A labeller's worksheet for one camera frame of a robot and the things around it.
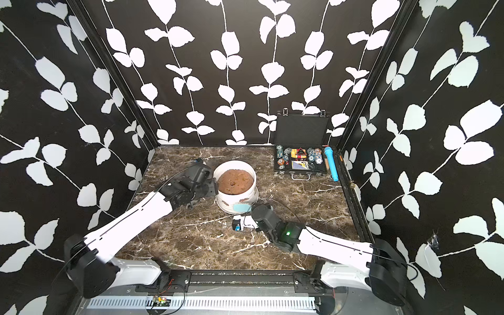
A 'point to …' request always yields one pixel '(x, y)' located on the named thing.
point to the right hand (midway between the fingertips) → (254, 199)
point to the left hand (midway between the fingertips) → (214, 182)
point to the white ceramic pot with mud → (235, 182)
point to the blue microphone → (329, 151)
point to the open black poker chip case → (300, 140)
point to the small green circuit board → (163, 301)
